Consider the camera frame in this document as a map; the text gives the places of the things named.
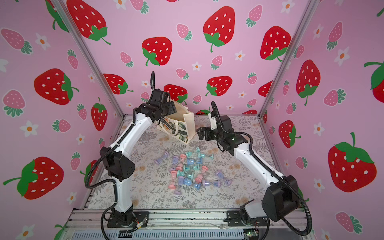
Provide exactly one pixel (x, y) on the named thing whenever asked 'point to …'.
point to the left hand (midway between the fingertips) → (172, 107)
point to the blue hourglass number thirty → (187, 181)
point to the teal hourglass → (180, 173)
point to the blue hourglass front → (197, 185)
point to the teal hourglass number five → (195, 153)
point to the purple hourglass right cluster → (228, 182)
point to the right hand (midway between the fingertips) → (201, 130)
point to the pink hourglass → (172, 185)
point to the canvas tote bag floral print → (180, 125)
